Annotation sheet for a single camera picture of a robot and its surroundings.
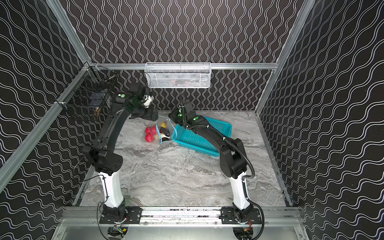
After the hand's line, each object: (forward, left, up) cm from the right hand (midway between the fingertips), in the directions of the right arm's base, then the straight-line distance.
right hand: (167, 115), depth 88 cm
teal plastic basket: (-3, -19, -24) cm, 31 cm away
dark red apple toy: (-5, +14, -17) cm, 23 cm away
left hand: (-4, +6, +4) cm, 8 cm away
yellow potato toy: (+5, +6, -15) cm, 17 cm away
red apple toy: (-2, +13, -14) cm, 19 cm away
